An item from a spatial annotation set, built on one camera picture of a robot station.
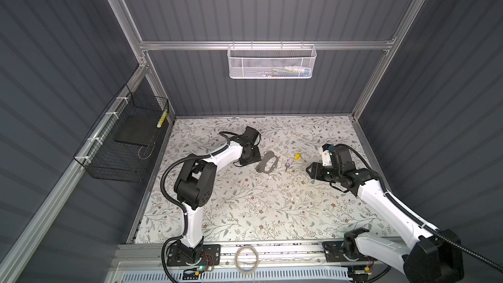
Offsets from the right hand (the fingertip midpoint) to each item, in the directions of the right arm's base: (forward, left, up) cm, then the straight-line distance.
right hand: (314, 169), depth 83 cm
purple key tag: (+13, +7, -14) cm, 20 cm away
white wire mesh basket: (+74, +15, +8) cm, 76 cm away
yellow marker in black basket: (+13, +65, +15) cm, 68 cm away
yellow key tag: (+15, +3, -13) cm, 20 cm away
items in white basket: (+41, +11, +21) cm, 47 cm away
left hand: (+9, +23, -8) cm, 26 cm away
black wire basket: (0, +76, +15) cm, 78 cm away
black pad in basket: (+8, +71, +16) cm, 73 cm away
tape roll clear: (-31, +32, -11) cm, 46 cm away
